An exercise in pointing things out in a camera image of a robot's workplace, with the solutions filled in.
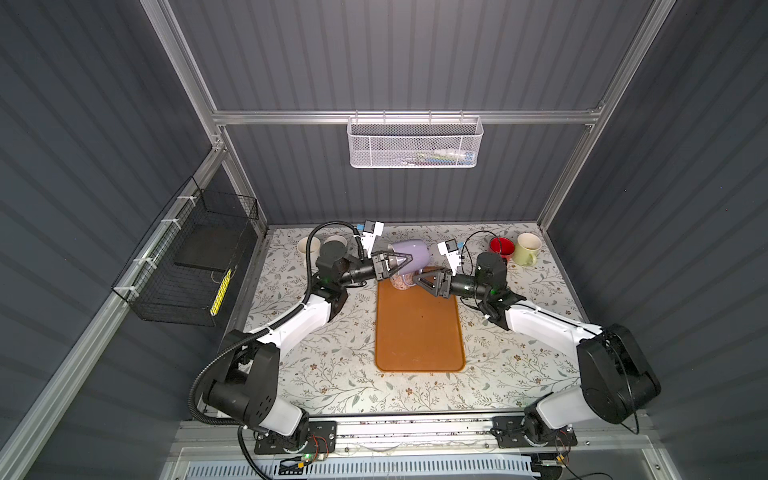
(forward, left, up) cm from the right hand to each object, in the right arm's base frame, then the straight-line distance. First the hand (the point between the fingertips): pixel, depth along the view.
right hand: (419, 282), depth 78 cm
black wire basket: (-3, +59, +7) cm, 60 cm away
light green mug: (+23, -39, -14) cm, 47 cm away
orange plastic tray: (-4, 0, -21) cm, 22 cm away
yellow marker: (-7, +47, +7) cm, 48 cm away
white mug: (+2, +25, +13) cm, 28 cm away
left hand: (+1, +2, +9) cm, 9 cm away
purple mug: (+4, 0, +6) cm, 8 cm away
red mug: (+28, -33, -18) cm, 46 cm away
